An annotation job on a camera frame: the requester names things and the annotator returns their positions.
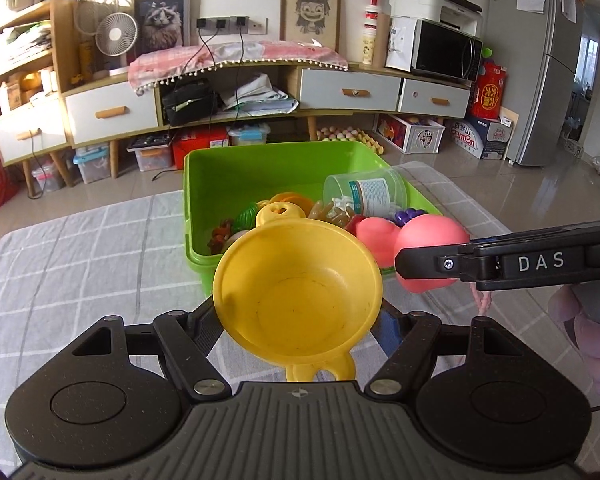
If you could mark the framed cartoon girl picture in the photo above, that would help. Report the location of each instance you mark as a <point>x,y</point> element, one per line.
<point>310,12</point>

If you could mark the white and red bottle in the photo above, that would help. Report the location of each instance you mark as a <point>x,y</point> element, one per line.
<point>369,35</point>

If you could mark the green plastic bin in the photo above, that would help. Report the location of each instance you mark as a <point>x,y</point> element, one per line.
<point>230,180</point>

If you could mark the grey refrigerator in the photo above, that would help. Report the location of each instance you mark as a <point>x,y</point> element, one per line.
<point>535,85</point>

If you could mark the cardboard tube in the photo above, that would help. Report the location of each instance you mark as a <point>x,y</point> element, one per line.
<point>382,42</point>

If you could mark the stack of folded papers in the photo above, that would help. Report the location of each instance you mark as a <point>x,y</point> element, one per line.
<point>260,95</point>

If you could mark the yellow toy pot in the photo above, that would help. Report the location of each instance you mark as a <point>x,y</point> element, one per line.
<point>300,310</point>

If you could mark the clear cotton swab jar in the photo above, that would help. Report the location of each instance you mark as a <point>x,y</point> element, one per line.
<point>375,192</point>

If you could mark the small clear storage box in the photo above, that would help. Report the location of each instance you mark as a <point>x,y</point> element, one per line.
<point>49,180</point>

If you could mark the amber translucent toy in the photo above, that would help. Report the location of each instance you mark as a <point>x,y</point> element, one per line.
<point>330,215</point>

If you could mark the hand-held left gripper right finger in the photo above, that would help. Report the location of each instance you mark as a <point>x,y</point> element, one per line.
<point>405,341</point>

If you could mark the black microwave oven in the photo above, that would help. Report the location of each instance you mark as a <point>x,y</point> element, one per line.
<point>445,50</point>

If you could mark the toy corn with green husk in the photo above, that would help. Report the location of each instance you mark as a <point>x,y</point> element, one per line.
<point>245,217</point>

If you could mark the framed cat picture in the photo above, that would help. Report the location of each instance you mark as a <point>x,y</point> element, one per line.
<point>162,25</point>

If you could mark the clear box with dark lid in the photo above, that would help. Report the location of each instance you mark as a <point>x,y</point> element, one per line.
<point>152,157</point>

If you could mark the small white desk fan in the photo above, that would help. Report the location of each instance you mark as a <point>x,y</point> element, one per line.
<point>116,35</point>

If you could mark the wooden cabinet with white drawers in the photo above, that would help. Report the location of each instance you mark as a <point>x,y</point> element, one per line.
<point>130,125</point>

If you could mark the pink rubber toy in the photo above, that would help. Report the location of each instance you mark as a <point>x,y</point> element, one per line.
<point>380,240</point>

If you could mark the clear box with blue lid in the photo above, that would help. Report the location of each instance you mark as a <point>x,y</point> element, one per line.
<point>92,165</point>

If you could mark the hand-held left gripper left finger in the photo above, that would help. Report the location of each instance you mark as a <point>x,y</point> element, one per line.
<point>207,331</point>

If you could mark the yellow egg tray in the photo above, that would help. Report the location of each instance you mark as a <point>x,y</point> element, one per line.
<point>350,136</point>

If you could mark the orange round lid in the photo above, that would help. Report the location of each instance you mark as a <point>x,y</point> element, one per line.
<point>295,199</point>

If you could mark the purple toy grapes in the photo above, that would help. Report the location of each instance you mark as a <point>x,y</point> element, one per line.
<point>405,216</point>

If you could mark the wall power sockets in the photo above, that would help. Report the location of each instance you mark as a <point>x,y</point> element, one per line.
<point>230,24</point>

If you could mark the blue and white carton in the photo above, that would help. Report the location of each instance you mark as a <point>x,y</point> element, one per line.
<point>480,137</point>

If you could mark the white printer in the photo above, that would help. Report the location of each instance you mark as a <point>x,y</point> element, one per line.
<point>430,5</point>

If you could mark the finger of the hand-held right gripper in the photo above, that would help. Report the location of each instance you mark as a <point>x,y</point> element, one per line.
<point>480,265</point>
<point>555,232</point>

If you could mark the pink checked cloth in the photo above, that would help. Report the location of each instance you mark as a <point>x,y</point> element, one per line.
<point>280,52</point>

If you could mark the red cardboard box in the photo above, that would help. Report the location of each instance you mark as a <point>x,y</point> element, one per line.
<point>200,142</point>

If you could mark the black bag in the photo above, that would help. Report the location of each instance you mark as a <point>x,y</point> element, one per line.
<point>187,102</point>

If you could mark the red gift box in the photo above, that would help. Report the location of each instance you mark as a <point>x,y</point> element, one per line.
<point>490,92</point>

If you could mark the low box with blue lid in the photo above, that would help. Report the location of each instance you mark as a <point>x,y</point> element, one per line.
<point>250,135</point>

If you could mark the large white fan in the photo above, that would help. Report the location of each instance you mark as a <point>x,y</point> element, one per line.
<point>87,2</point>

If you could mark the white drawing sheet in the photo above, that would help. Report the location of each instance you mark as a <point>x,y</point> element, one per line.
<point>399,45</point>

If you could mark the grey checked tablecloth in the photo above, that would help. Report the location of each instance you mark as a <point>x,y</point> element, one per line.
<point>80,260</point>

